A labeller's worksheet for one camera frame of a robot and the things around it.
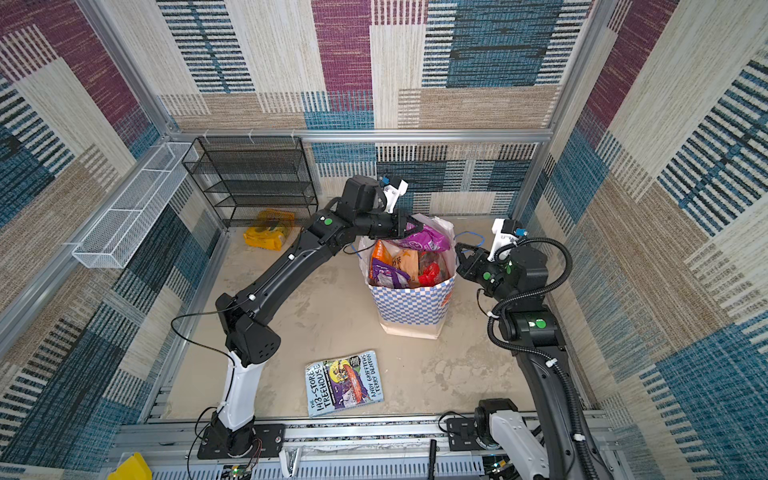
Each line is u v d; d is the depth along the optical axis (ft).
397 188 2.25
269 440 2.41
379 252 2.92
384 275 2.78
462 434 2.41
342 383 2.61
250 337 1.85
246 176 3.55
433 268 2.73
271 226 3.66
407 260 3.01
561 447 1.30
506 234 1.95
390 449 2.39
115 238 2.34
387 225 2.18
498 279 1.85
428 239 2.45
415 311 2.54
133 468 2.30
